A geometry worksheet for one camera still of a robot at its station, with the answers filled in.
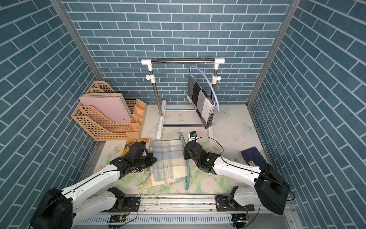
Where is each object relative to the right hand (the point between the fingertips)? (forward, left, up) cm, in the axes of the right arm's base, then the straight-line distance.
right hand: (186, 147), depth 83 cm
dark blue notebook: (+3, -43, -12) cm, 45 cm away
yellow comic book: (+6, +41, -10) cm, 42 cm away
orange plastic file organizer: (+7, +53, +4) cm, 53 cm away
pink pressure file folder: (+16, +47, +14) cm, 52 cm away
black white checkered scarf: (+25, -7, +15) cm, 30 cm away
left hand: (-7, +15, -5) cm, 17 cm away
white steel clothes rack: (+49, +6, +4) cm, 49 cm away
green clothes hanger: (-19, -2, -9) cm, 21 cm away
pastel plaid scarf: (-9, +10, -6) cm, 15 cm away
